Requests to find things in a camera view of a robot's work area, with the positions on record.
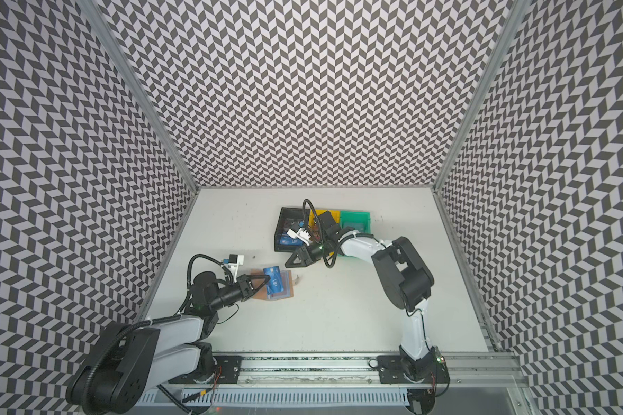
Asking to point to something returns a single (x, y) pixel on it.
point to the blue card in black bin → (286, 239)
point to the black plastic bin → (289, 218)
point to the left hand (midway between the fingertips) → (270, 281)
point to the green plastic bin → (359, 220)
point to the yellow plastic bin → (311, 217)
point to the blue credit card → (275, 284)
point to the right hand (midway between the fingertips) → (291, 268)
